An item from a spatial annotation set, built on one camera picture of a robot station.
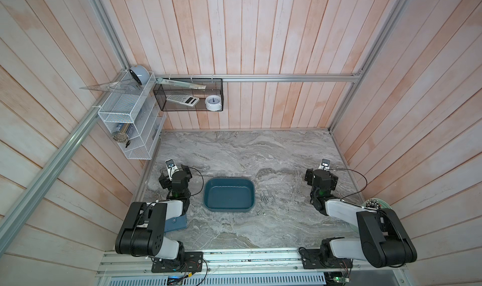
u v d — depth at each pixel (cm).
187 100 98
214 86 100
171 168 75
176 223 82
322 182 68
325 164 77
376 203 71
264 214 86
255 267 73
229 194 90
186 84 91
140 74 84
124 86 88
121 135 76
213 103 94
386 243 43
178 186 70
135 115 70
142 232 44
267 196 91
